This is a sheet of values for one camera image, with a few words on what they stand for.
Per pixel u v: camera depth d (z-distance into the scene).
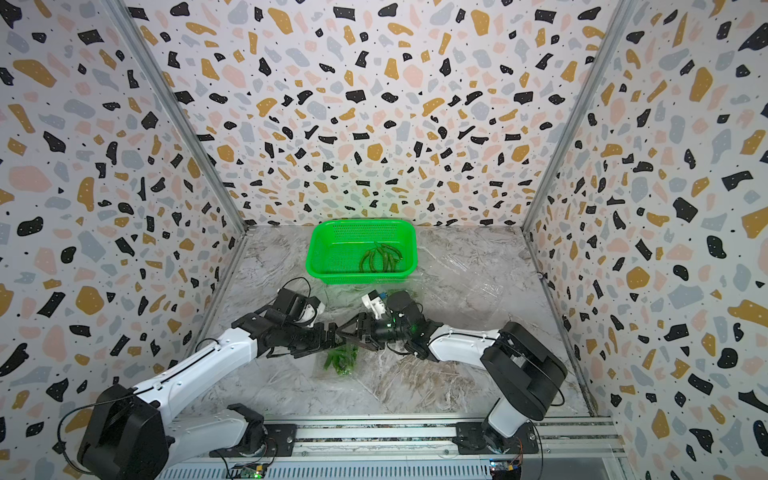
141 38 0.73
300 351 0.72
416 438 0.76
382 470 0.78
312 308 0.70
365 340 0.72
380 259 1.11
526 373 0.45
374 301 0.78
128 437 0.39
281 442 0.73
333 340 0.73
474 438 0.74
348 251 1.13
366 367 0.85
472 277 1.06
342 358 0.84
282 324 0.64
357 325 0.72
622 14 0.72
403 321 0.67
